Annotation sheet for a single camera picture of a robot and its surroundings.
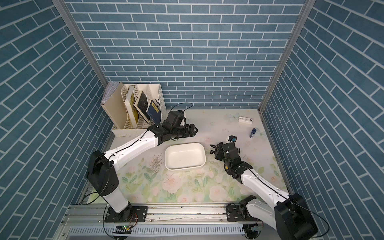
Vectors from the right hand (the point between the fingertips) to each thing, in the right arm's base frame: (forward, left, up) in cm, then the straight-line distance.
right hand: (218, 148), depth 86 cm
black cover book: (+26, +53, +7) cm, 60 cm away
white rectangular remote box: (+32, -21, -8) cm, 39 cm away
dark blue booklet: (+26, +46, 0) cm, 52 cm away
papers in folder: (+25, +68, +20) cm, 76 cm away
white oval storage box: (-1, +21, -10) cm, 23 cm away
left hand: (+4, +13, +10) cm, 17 cm away
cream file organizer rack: (+18, +55, +11) cm, 59 cm away
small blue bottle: (+17, -24, -3) cm, 30 cm away
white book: (+17, +56, +14) cm, 60 cm away
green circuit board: (-41, +46, -14) cm, 63 cm away
